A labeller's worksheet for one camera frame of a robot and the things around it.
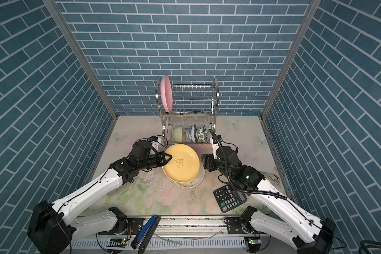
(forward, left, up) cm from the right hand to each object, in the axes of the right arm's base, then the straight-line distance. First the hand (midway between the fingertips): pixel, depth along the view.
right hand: (205, 152), depth 73 cm
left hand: (0, +16, -6) cm, 17 cm away
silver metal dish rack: (+38, +9, -9) cm, 40 cm away
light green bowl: (+19, +17, -10) cm, 28 cm away
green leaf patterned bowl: (+19, +3, -11) cm, 22 cm away
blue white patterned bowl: (+19, +9, -11) cm, 24 cm away
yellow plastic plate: (-3, +11, -10) cm, 15 cm away
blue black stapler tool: (-33, +25, -21) cm, 46 cm away
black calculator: (-13, -13, -23) cm, 29 cm away
